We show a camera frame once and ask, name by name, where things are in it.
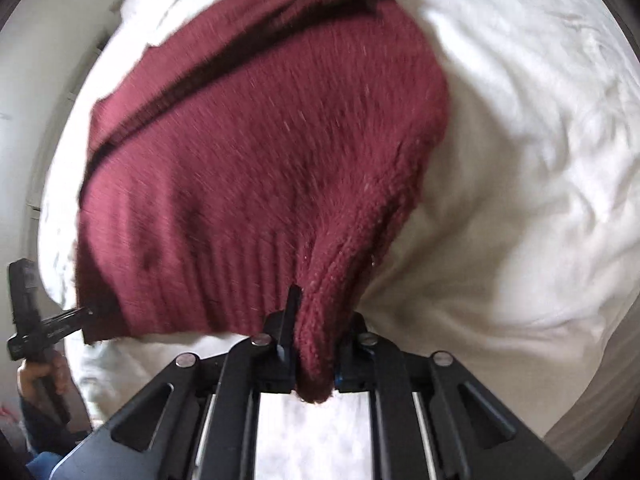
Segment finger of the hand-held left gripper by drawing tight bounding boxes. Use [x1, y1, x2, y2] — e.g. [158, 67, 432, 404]
[41, 307, 97, 343]

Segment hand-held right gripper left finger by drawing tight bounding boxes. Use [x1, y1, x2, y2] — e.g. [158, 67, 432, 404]
[107, 285, 304, 480]

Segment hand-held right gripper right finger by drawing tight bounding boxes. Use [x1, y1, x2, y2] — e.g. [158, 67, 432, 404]
[334, 311, 519, 480]

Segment dark red knit sweater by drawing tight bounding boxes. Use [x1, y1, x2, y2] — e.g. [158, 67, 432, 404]
[75, 0, 452, 406]

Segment person's left forearm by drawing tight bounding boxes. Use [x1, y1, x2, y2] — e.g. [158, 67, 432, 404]
[19, 392, 93, 458]

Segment person's left hand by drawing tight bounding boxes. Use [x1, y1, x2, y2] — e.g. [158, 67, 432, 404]
[17, 349, 77, 408]

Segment person's blue jeans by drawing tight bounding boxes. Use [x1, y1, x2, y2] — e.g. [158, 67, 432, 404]
[24, 451, 72, 480]

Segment bed with white sheet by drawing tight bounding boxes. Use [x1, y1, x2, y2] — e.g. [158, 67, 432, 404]
[37, 0, 640, 480]

